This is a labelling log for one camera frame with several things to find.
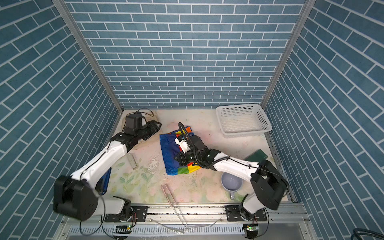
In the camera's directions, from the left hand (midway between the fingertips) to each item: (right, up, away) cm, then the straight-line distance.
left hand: (159, 125), depth 83 cm
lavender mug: (+40, -32, -1) cm, 52 cm away
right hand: (+9, -15, -5) cm, 19 cm away
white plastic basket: (+57, +3, +32) cm, 65 cm away
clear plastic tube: (-18, -21, +6) cm, 28 cm away
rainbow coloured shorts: (+3, -16, +15) cm, 22 cm away
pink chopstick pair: (+15, -47, -11) cm, 51 cm away
